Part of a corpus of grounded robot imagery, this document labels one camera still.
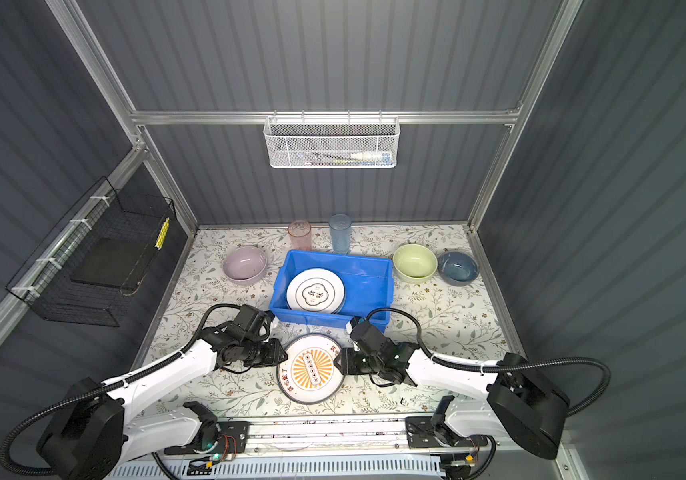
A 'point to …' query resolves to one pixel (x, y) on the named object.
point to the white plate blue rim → (316, 290)
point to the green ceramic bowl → (414, 263)
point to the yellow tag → (162, 234)
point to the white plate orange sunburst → (309, 374)
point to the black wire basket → (44, 282)
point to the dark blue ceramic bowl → (457, 268)
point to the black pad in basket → (110, 262)
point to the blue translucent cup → (340, 225)
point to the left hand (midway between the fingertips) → (286, 358)
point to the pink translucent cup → (300, 233)
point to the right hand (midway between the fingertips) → (340, 365)
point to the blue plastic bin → (368, 286)
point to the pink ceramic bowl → (245, 265)
